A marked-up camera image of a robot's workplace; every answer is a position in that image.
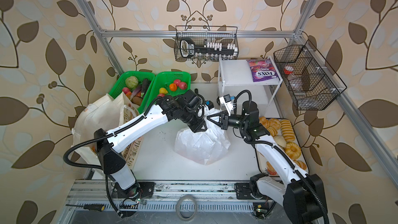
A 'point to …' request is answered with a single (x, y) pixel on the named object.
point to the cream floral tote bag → (106, 113)
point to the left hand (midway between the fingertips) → (207, 127)
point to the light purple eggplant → (138, 88)
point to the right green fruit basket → (163, 80)
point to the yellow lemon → (163, 90)
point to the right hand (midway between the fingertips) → (208, 119)
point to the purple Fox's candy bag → (262, 69)
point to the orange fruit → (173, 87)
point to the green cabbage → (131, 82)
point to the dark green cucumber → (145, 83)
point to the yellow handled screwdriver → (93, 207)
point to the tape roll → (184, 197)
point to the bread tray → (283, 134)
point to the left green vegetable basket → (119, 83)
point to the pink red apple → (182, 85)
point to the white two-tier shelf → (236, 72)
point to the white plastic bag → (203, 147)
